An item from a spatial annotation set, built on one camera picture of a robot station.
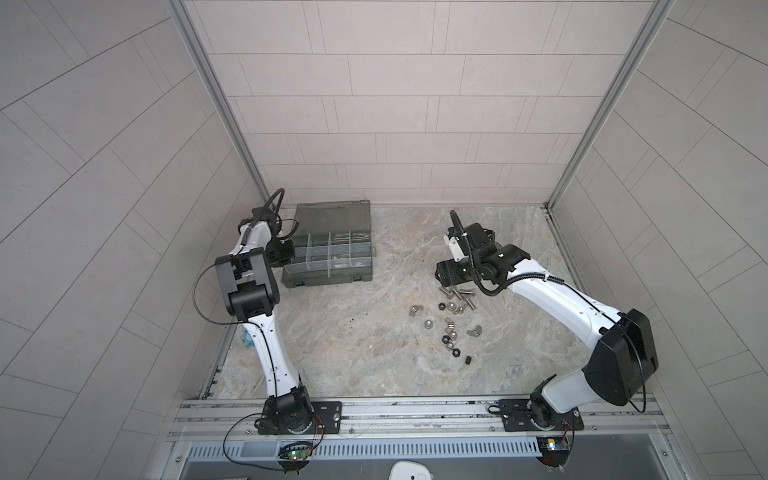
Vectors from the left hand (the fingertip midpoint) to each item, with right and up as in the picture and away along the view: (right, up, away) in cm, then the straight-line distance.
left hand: (294, 253), depth 101 cm
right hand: (+49, -4, -19) cm, 52 cm away
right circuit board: (+72, -43, -33) cm, 90 cm away
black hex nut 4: (+49, -16, -11) cm, 53 cm away
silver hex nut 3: (+52, -22, -17) cm, 59 cm away
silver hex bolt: (+51, -12, -10) cm, 54 cm away
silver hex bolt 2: (+54, -12, -10) cm, 56 cm away
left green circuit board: (+15, -41, -37) cm, 57 cm away
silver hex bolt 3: (+58, -16, -12) cm, 61 cm away
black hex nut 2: (+52, -26, -20) cm, 61 cm away
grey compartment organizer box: (+13, +3, +1) cm, 13 cm away
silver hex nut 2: (+51, -20, -16) cm, 57 cm away
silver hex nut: (+45, -20, -15) cm, 51 cm away
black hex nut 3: (+55, -27, -21) cm, 65 cm away
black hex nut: (+49, -23, -17) cm, 57 cm away
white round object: (+37, -43, -38) cm, 69 cm away
